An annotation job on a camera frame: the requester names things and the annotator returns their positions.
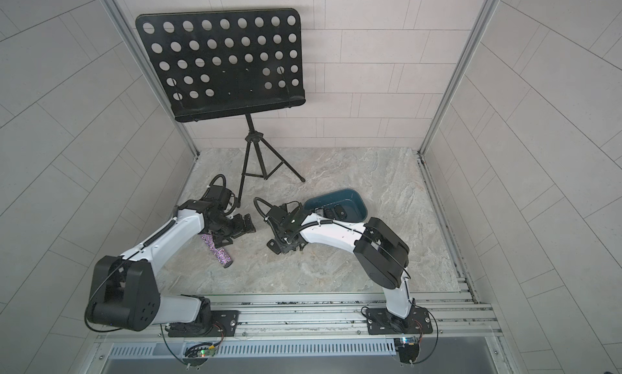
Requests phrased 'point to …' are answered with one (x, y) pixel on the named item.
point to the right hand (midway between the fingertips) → (291, 241)
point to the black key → (340, 212)
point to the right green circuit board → (408, 349)
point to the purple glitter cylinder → (219, 252)
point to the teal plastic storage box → (351, 200)
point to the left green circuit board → (206, 352)
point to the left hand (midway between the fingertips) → (251, 231)
